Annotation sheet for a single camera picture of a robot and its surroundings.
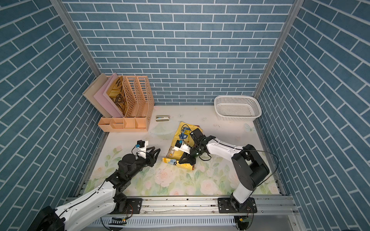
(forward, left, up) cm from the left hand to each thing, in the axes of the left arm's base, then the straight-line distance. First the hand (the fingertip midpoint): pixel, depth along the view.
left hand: (160, 150), depth 80 cm
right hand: (-4, -12, -6) cm, 14 cm away
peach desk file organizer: (+40, +22, -5) cm, 46 cm away
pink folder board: (+29, +37, +14) cm, 49 cm away
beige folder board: (+31, +46, +14) cm, 57 cm away
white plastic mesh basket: (+45, -56, -12) cm, 73 cm away
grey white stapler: (+33, +5, -11) cm, 35 cm away
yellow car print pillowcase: (+20, -12, -12) cm, 26 cm away
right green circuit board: (-31, -45, -13) cm, 56 cm away
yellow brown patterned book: (+39, +35, +8) cm, 53 cm away
